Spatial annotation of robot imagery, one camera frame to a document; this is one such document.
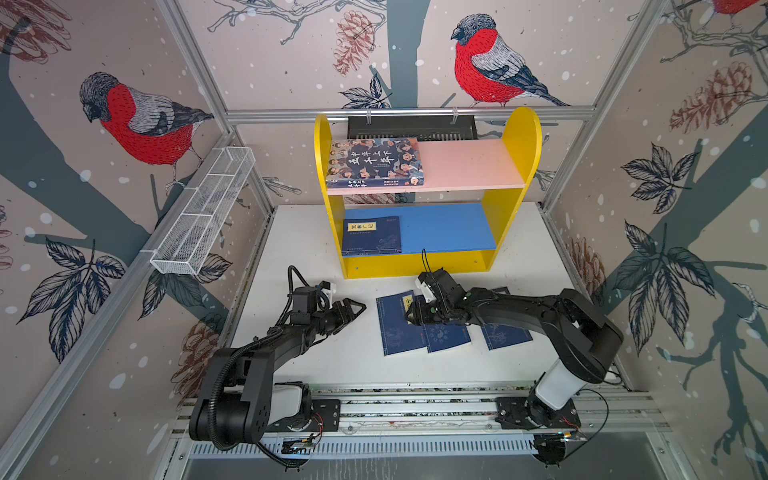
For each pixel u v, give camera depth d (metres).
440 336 0.86
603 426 0.70
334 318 0.79
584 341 0.46
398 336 0.86
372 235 0.94
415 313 0.80
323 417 0.73
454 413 0.75
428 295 0.76
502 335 0.86
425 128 0.95
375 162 0.73
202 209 0.79
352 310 0.81
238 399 0.42
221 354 0.45
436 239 0.92
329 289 0.85
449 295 0.70
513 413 0.73
